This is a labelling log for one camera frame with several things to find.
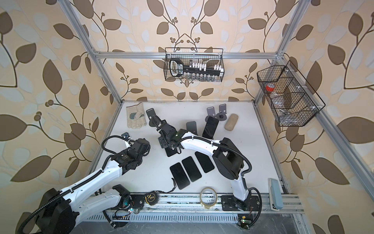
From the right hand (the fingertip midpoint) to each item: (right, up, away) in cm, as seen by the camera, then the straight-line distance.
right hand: (166, 139), depth 88 cm
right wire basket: (+68, +21, -15) cm, 73 cm away
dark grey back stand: (-12, +10, +20) cm, 26 cm away
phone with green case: (+16, -17, -3) cm, 24 cm away
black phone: (+24, -14, +1) cm, 28 cm away
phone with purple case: (+9, -20, -7) cm, 23 cm away
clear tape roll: (+24, -30, -11) cm, 40 cm away
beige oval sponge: (+45, +9, +17) cm, 49 cm away
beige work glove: (-27, +13, +20) cm, 36 cm away
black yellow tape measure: (-5, -28, -15) cm, 32 cm away
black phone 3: (+28, +6, +5) cm, 29 cm away
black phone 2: (+3, -7, -2) cm, 8 cm away
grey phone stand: (+29, +17, +17) cm, 38 cm away
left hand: (-16, -2, -5) cm, 17 cm away
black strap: (+5, -27, -10) cm, 29 cm away
